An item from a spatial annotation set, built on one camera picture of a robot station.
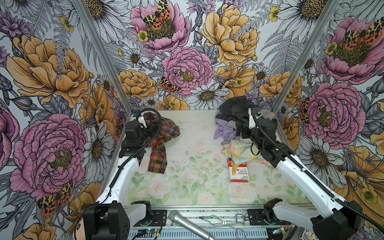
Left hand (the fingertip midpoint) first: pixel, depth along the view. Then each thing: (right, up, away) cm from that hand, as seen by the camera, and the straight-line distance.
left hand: (151, 125), depth 82 cm
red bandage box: (+47, -27, +4) cm, 54 cm away
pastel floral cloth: (+50, -17, +12) cm, 54 cm away
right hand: (+48, 0, -5) cm, 49 cm away
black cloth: (+52, +11, +27) cm, 60 cm away
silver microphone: (+15, -44, -10) cm, 47 cm away
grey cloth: (+78, +8, +34) cm, 85 cm away
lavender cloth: (+44, -5, +20) cm, 49 cm away
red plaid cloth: (0, -23, +12) cm, 25 cm away
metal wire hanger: (+32, -46, -7) cm, 57 cm away
